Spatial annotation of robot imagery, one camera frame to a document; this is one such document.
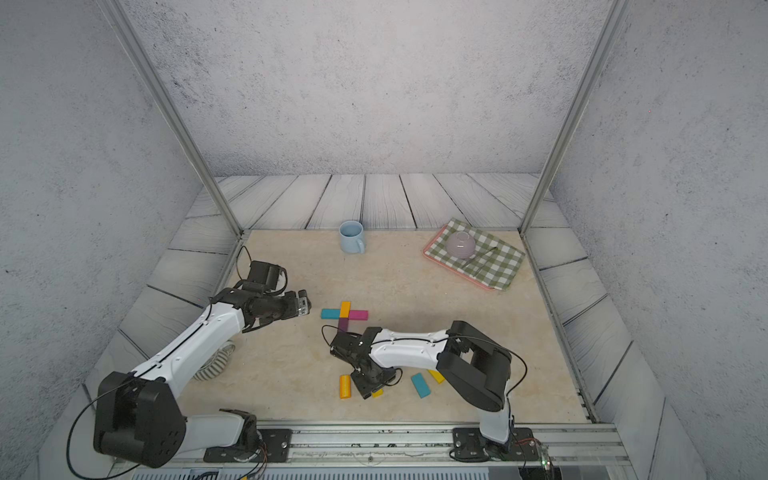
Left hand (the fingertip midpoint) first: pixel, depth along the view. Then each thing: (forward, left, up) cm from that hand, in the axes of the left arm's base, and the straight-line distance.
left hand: (302, 307), depth 86 cm
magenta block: (+4, -15, -12) cm, 20 cm away
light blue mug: (+32, -11, -5) cm, 35 cm away
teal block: (+4, -6, -11) cm, 13 cm away
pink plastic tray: (+21, -47, -10) cm, 52 cm away
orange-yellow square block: (+5, -11, -10) cm, 16 cm away
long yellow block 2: (-17, -38, -10) cm, 42 cm away
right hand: (-19, -20, -11) cm, 30 cm away
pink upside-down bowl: (+29, -51, -7) cm, 59 cm away
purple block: (+1, -10, -12) cm, 16 cm away
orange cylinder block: (-18, -12, -11) cm, 25 cm away
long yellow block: (-22, -22, -4) cm, 31 cm away
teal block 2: (-18, -33, -12) cm, 39 cm away
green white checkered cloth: (+24, -64, -11) cm, 69 cm away
